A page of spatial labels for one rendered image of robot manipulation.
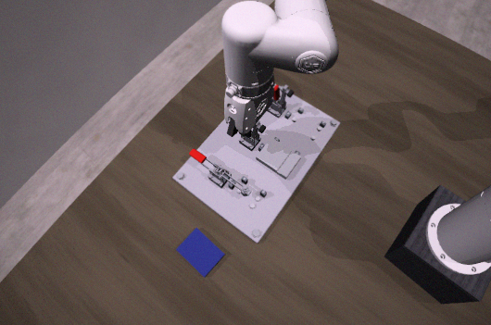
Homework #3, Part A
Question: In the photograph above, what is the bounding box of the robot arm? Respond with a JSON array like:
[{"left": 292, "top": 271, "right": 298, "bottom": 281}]
[{"left": 221, "top": 0, "right": 491, "bottom": 275}]

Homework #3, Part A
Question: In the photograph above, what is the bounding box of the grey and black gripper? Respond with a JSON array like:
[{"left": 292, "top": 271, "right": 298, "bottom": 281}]
[{"left": 224, "top": 75, "right": 274, "bottom": 138}]

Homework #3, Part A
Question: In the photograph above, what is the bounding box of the blue rectangular block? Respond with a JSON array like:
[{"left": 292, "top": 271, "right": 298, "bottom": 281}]
[{"left": 176, "top": 228, "right": 225, "bottom": 278}]

